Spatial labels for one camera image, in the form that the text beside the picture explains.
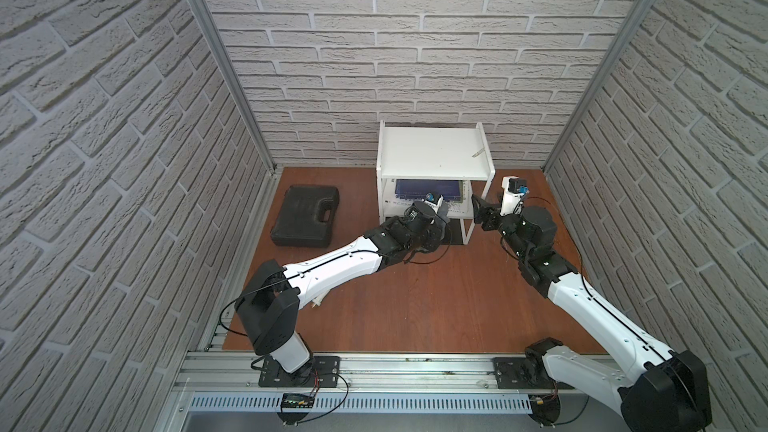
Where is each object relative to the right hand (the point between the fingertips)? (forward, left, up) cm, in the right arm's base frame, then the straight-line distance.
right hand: (489, 194), depth 77 cm
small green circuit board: (-40, +52, -27) cm, 71 cm away
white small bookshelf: (+4, +10, +7) cm, 13 cm away
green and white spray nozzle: (-17, +49, -24) cm, 57 cm away
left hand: (0, +16, -7) cm, 17 cm away
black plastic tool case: (+11, +55, -21) cm, 60 cm away
